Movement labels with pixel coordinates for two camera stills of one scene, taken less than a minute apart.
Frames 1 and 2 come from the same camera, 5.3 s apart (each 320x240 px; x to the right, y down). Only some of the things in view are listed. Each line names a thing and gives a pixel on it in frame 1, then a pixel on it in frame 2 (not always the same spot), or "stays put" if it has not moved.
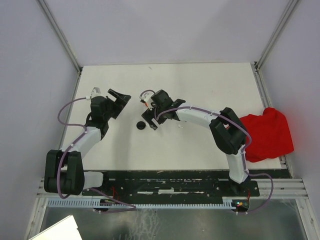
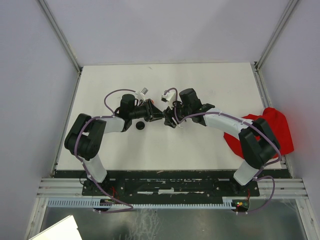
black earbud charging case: (140, 125) stays put
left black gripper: (121, 101) → (153, 113)
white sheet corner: (66, 229) stays put
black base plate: (172, 185) stays put
